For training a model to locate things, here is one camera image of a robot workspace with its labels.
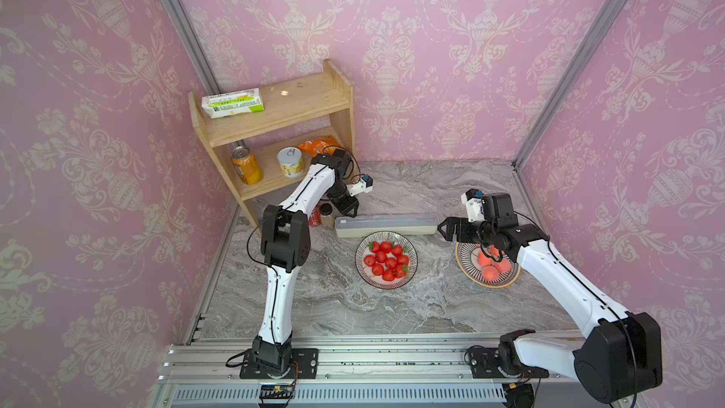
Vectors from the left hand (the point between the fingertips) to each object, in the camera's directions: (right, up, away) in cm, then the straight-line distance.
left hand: (349, 211), depth 96 cm
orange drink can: (-28, +14, -17) cm, 36 cm away
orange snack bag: (-8, +21, -7) cm, 24 cm away
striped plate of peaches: (+43, -18, -10) cm, 47 cm away
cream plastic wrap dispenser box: (+22, -6, +10) cm, 25 cm away
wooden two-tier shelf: (-36, +28, +19) cm, 50 cm away
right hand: (+32, -4, -13) cm, 34 cm away
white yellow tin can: (-17, +16, -11) cm, 26 cm away
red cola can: (-12, -3, +2) cm, 13 cm away
